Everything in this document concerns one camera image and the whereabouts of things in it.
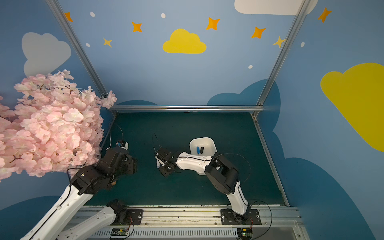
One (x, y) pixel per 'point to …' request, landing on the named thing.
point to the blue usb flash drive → (198, 150)
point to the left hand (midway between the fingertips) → (131, 159)
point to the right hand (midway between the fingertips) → (166, 168)
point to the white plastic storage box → (205, 146)
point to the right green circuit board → (245, 233)
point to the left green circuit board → (119, 231)
